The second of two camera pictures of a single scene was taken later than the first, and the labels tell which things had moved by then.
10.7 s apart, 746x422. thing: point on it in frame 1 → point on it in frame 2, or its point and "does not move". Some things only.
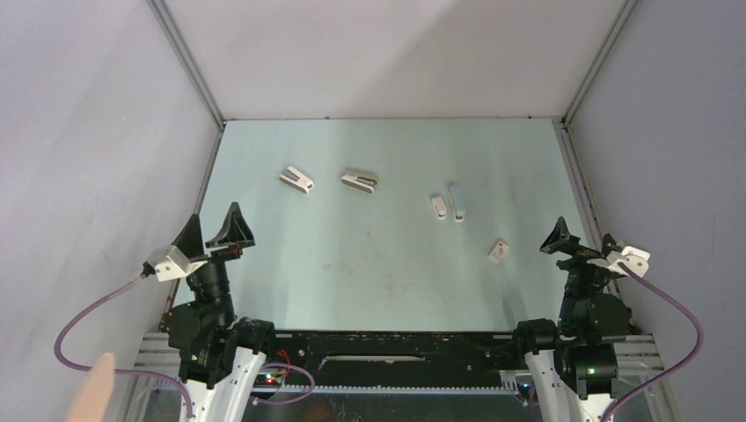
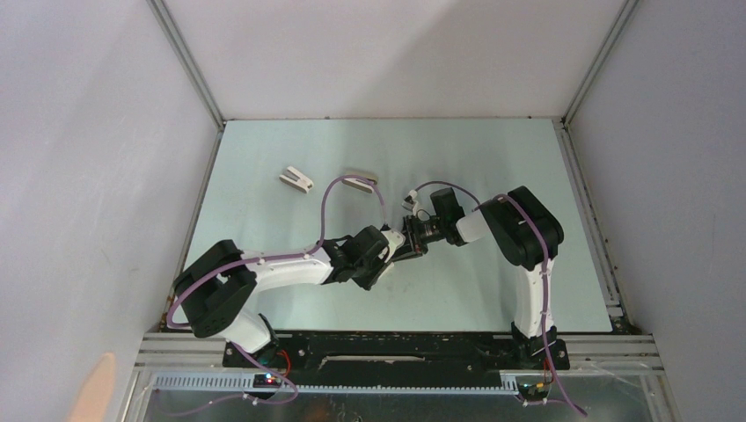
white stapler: [295, 178] does not move
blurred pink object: [91, 402] does not move
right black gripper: [561, 238] → [413, 245]
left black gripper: [236, 233] → [382, 262]
